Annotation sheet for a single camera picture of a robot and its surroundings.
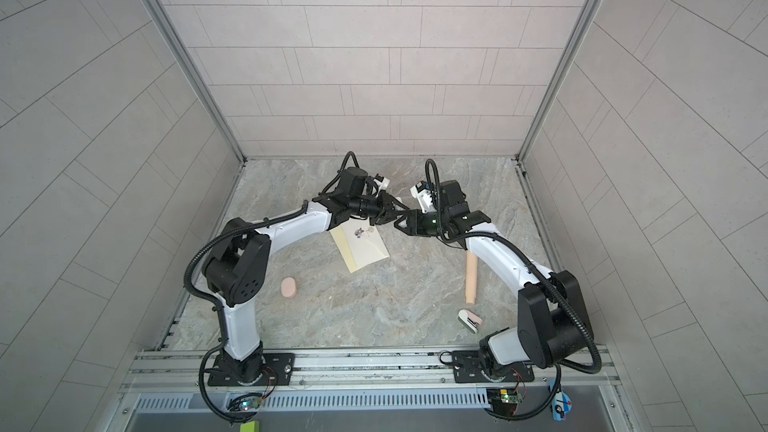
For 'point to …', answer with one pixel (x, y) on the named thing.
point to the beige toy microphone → (471, 277)
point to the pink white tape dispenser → (469, 320)
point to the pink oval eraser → (289, 287)
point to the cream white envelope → (363, 241)
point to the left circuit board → (243, 403)
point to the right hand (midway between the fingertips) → (398, 226)
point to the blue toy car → (561, 404)
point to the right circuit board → (504, 401)
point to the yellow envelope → (343, 248)
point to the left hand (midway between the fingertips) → (414, 210)
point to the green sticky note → (251, 426)
